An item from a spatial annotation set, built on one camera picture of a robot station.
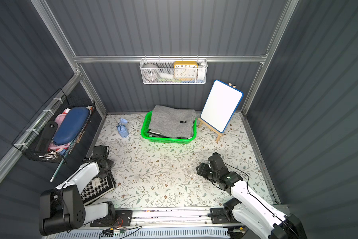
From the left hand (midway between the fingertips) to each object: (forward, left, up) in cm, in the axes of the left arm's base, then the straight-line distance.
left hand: (106, 166), depth 88 cm
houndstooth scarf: (-12, 0, +1) cm, 12 cm away
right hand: (-4, -56, +4) cm, 57 cm away
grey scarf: (+27, -39, +9) cm, 49 cm away
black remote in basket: (-1, +13, +31) cm, 34 cm away
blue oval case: (+7, +5, +32) cm, 33 cm away
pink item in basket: (+11, +15, +30) cm, 35 cm away
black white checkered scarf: (+22, -26, +3) cm, 34 cm away
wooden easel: (+26, -65, +4) cm, 70 cm away
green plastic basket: (+23, -21, +3) cm, 31 cm away
